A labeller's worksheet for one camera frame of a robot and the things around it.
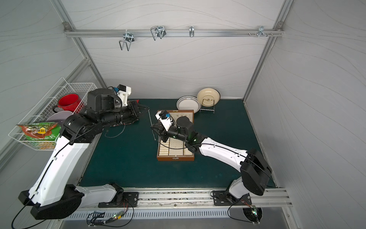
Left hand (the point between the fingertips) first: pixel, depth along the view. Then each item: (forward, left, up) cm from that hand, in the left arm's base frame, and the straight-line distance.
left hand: (149, 108), depth 58 cm
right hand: (+1, +2, -13) cm, 14 cm away
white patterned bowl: (+45, -16, -42) cm, 64 cm away
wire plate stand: (+36, -36, -41) cm, 65 cm away
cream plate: (+38, -31, -29) cm, 57 cm away
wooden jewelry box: (-12, -11, -12) cm, 20 cm away
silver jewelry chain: (0, +1, -12) cm, 12 cm away
